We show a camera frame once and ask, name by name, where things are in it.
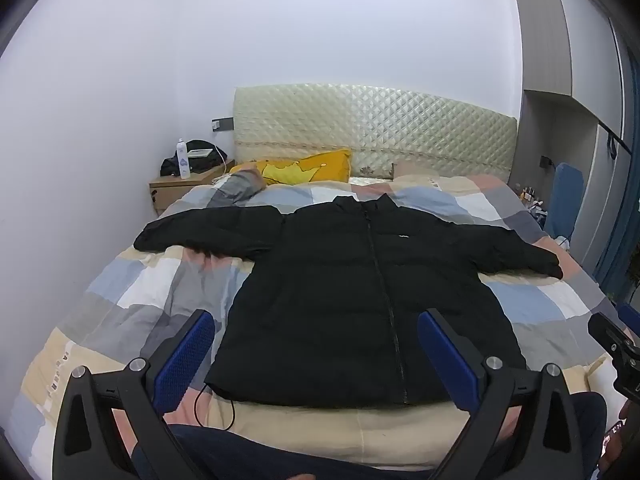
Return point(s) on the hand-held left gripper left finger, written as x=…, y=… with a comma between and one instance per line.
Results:
x=180, y=365

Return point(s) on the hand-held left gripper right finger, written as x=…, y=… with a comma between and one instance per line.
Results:
x=450, y=365

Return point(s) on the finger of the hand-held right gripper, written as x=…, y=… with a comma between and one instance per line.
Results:
x=607, y=335
x=629, y=316

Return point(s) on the black puffer jacket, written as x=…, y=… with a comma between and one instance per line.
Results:
x=325, y=300

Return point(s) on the checkered patchwork duvet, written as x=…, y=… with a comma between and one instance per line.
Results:
x=150, y=285

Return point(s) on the beige bed sheet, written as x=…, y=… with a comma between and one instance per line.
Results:
x=350, y=430

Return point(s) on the blue chair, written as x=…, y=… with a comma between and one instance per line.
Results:
x=565, y=200

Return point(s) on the small cosmetic bottles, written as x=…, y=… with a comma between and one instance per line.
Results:
x=530, y=195

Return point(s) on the wooden nightstand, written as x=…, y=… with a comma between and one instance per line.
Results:
x=172, y=187

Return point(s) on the checkered pillow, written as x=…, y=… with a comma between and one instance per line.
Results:
x=240, y=185

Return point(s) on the white spray bottle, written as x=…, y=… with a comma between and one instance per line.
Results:
x=183, y=160

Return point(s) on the black bag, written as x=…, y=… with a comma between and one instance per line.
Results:
x=200, y=160

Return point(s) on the floral pillow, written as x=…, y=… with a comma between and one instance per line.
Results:
x=372, y=170

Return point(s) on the grey book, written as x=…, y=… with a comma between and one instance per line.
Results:
x=199, y=152

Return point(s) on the yellow printed pillow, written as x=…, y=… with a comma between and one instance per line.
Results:
x=295, y=167

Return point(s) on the grey wardrobe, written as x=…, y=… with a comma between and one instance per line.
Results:
x=575, y=85

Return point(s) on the quilted cream headboard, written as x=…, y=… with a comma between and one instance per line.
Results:
x=375, y=130

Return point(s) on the black wall plug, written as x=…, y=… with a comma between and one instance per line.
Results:
x=547, y=161

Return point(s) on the grey wall socket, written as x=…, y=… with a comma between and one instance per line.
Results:
x=223, y=123

